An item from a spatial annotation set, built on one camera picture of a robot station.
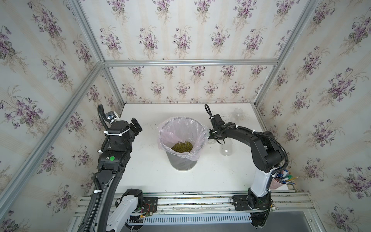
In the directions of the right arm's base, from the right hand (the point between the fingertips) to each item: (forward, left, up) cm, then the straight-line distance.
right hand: (211, 135), depth 98 cm
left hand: (-13, +46, +30) cm, 56 cm away
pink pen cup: (-33, -28, +8) cm, 44 cm away
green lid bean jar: (-4, 0, 0) cm, 4 cm away
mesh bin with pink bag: (-6, +20, +5) cm, 21 cm away
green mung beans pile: (-10, +20, +1) cm, 22 cm away
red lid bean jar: (-10, -8, 0) cm, 13 cm away
